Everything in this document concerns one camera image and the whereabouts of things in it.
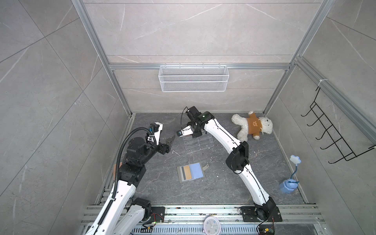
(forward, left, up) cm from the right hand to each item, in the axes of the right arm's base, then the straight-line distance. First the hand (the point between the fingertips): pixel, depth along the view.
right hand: (192, 129), depth 95 cm
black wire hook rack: (-32, -63, +22) cm, 73 cm away
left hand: (-17, +12, +20) cm, 29 cm away
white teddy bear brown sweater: (+5, -42, -4) cm, 43 cm away
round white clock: (-52, -8, -9) cm, 54 cm away
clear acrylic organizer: (-6, 0, -10) cm, 12 cm away
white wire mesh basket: (+30, -2, +19) cm, 35 cm away
